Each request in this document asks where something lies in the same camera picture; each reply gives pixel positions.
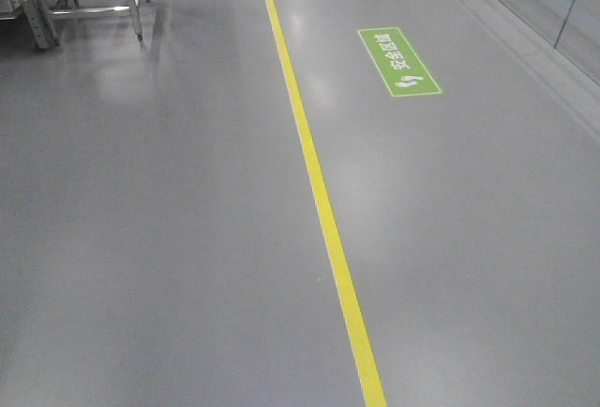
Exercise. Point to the steel rack with perforated posts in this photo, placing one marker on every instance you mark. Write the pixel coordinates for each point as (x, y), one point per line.
(40, 13)

